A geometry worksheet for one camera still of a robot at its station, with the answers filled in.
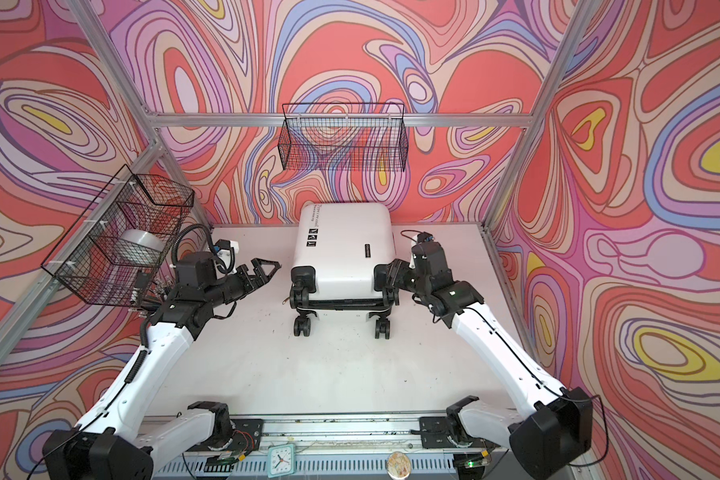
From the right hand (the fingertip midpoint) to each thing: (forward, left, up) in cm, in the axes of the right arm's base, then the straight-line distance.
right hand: (395, 275), depth 78 cm
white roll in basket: (+6, +63, +11) cm, 65 cm away
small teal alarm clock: (-38, +29, -19) cm, 52 cm away
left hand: (+1, +32, +3) cm, 32 cm away
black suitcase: (+7, +15, +1) cm, 16 cm away
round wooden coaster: (-40, +2, -21) cm, 45 cm away
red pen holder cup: (-1, +66, -3) cm, 66 cm away
